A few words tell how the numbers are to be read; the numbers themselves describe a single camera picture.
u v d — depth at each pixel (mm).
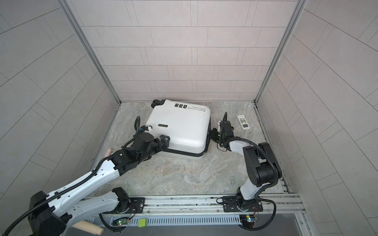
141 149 551
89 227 640
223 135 725
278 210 651
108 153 853
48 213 368
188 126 788
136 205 708
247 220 679
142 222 657
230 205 707
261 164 456
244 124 1020
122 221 641
